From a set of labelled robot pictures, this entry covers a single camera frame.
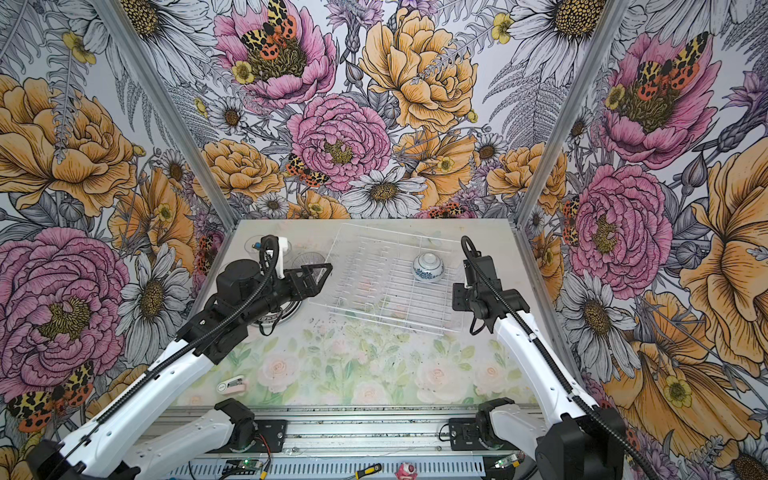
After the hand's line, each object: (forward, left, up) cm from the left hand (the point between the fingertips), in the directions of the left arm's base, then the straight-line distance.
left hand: (320, 278), depth 71 cm
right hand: (0, -36, -12) cm, 38 cm away
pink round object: (-35, -19, -22) cm, 46 cm away
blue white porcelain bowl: (+18, -29, -21) cm, 40 cm away
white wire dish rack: (+21, -10, -28) cm, 36 cm away
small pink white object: (-16, +26, -27) cm, 40 cm away
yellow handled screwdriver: (-35, -11, -27) cm, 45 cm away
